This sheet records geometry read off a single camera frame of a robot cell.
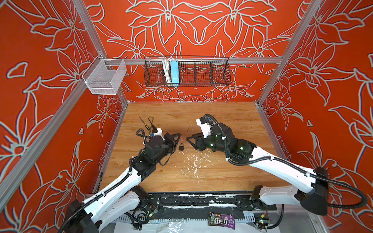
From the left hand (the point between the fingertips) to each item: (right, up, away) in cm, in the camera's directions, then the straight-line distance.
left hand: (182, 132), depth 71 cm
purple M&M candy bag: (+20, -41, -4) cm, 46 cm away
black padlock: (-1, -13, +21) cm, 25 cm away
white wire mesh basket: (-52, +35, +22) cm, 66 cm away
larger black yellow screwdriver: (-18, 0, +18) cm, 25 cm away
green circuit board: (+40, -42, -3) cm, 58 cm away
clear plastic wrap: (-4, -44, -4) cm, 44 cm away
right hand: (+2, -2, -4) cm, 5 cm away
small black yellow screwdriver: (-28, +1, +33) cm, 43 cm away
